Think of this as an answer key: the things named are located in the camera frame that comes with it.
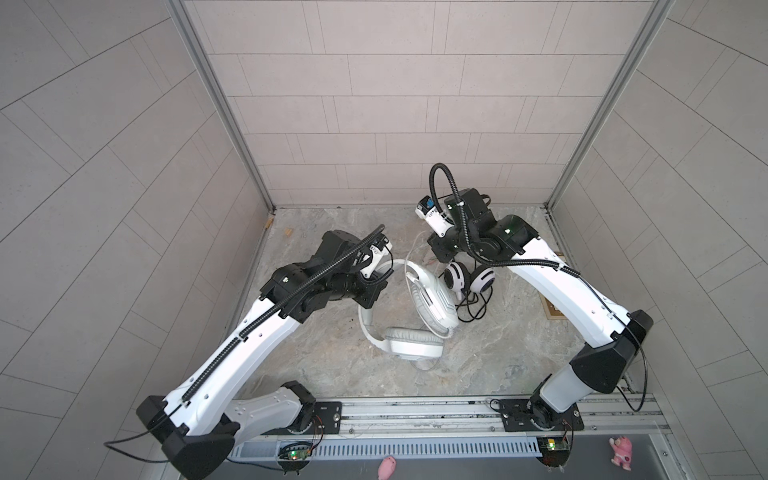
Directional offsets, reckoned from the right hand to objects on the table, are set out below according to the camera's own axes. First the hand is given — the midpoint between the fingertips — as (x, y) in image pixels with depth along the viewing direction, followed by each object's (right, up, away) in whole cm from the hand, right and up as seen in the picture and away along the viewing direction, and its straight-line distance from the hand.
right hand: (428, 239), depth 74 cm
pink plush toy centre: (-10, -49, -9) cm, 51 cm away
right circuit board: (+29, -49, -6) cm, 57 cm away
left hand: (-9, -9, -8) cm, 15 cm away
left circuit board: (-30, -46, -9) cm, 56 cm away
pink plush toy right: (+42, -46, -8) cm, 63 cm away
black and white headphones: (+15, -14, +14) cm, 25 cm away
